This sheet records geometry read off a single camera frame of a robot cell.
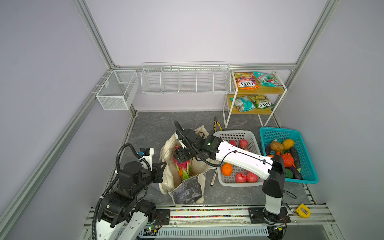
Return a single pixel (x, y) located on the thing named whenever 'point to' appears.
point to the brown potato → (276, 146)
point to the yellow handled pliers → (216, 122)
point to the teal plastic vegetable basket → (308, 170)
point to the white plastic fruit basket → (236, 135)
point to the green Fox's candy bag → (261, 101)
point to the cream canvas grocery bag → (182, 192)
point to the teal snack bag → (244, 104)
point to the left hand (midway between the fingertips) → (165, 166)
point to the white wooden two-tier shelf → (275, 95)
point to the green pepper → (288, 173)
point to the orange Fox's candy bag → (245, 81)
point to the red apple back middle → (232, 142)
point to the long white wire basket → (188, 77)
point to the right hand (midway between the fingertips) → (179, 154)
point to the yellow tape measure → (303, 211)
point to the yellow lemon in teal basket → (288, 143)
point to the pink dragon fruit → (185, 166)
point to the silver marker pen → (214, 176)
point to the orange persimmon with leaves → (181, 172)
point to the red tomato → (288, 159)
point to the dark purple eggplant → (296, 174)
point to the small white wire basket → (119, 90)
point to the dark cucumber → (295, 156)
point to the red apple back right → (243, 143)
